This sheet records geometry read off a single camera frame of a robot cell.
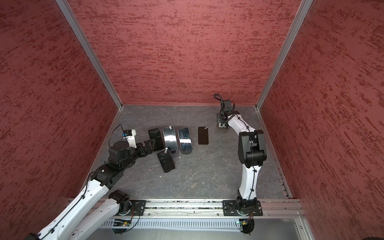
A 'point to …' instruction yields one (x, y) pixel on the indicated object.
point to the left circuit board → (120, 222)
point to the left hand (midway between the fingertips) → (149, 144)
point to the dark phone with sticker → (203, 135)
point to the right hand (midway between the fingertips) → (223, 119)
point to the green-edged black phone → (185, 141)
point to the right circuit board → (246, 225)
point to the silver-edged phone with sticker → (169, 138)
